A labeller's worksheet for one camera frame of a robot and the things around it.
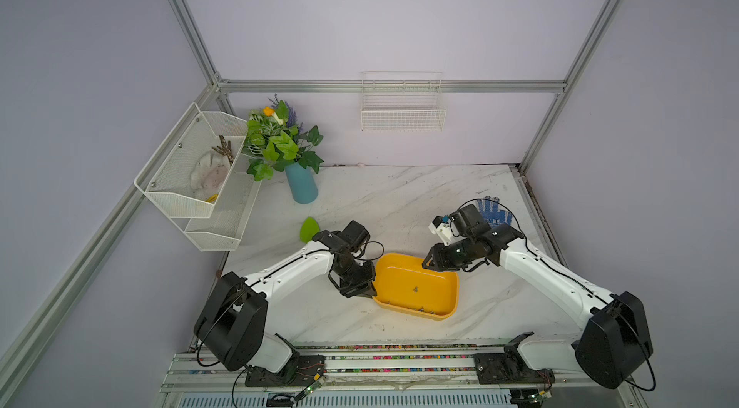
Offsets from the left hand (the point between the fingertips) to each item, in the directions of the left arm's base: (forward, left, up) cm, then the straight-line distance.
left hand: (378, 292), depth 78 cm
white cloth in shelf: (+25, +47, +22) cm, 58 cm away
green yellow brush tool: (+27, +25, -8) cm, 38 cm away
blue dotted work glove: (+33, -44, -9) cm, 56 cm away
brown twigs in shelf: (+33, +45, +23) cm, 60 cm away
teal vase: (+42, +29, -1) cm, 51 cm away
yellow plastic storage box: (+5, -7, -6) cm, 11 cm away
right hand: (+5, -14, +3) cm, 15 cm away
